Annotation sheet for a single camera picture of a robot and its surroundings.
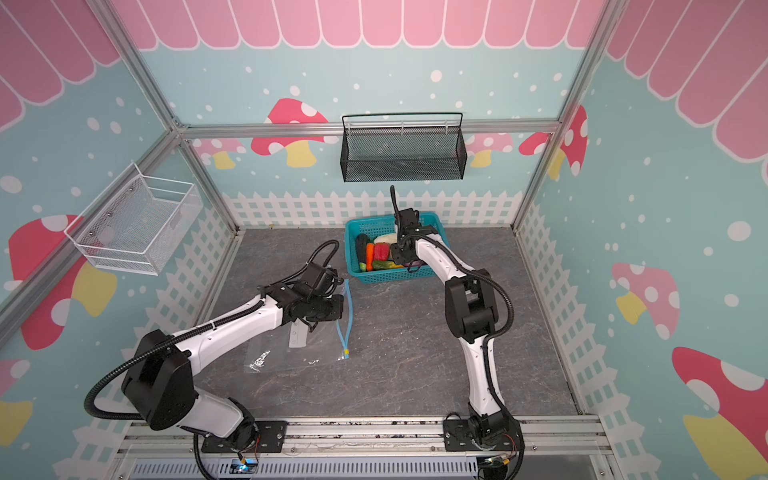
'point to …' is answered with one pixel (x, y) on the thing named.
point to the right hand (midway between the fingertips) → (401, 253)
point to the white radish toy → (387, 238)
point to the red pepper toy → (381, 251)
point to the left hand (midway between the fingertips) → (341, 315)
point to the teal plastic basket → (383, 226)
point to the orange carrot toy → (370, 249)
